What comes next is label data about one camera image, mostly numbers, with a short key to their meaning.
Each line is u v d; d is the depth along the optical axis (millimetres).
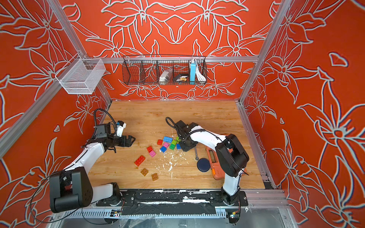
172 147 917
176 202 727
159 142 949
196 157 876
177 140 946
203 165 834
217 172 770
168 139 949
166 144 924
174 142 939
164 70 969
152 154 876
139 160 854
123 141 776
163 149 899
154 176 792
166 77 919
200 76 908
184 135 646
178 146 913
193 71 854
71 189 413
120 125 783
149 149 898
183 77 896
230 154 475
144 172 810
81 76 919
